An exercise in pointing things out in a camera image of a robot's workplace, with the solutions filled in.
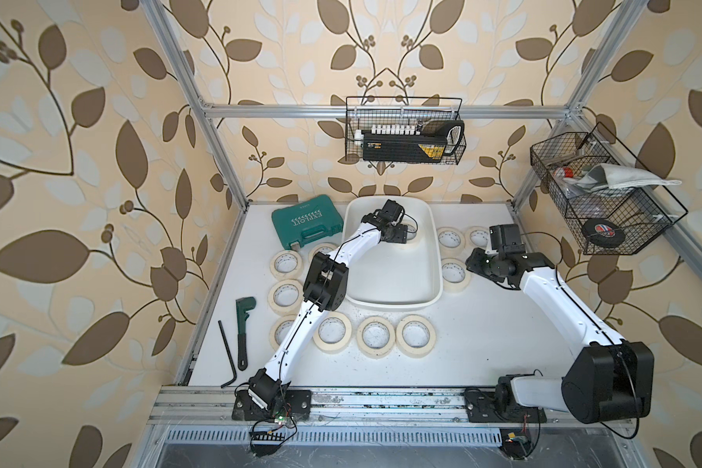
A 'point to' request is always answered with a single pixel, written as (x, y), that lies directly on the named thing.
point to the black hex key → (229, 354)
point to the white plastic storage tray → (395, 276)
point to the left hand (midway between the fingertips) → (402, 234)
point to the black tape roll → (604, 234)
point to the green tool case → (306, 221)
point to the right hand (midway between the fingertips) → (473, 263)
